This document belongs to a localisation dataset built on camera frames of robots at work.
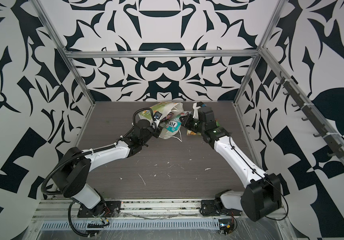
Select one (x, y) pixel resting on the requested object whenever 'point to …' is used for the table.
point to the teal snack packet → (174, 124)
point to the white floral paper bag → (167, 109)
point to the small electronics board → (226, 225)
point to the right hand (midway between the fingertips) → (179, 118)
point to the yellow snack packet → (190, 132)
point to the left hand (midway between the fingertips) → (159, 116)
